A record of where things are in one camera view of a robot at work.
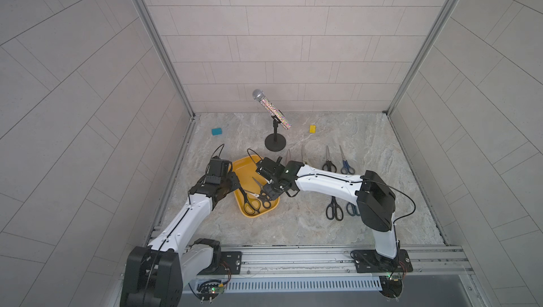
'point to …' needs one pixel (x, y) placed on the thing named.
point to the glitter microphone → (259, 95)
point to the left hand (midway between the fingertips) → (238, 177)
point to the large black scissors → (334, 210)
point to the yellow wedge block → (312, 129)
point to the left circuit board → (209, 289)
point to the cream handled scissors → (305, 157)
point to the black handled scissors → (328, 165)
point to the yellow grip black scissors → (252, 204)
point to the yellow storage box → (252, 183)
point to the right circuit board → (391, 288)
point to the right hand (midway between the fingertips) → (271, 189)
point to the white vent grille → (350, 284)
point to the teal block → (216, 131)
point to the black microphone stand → (275, 142)
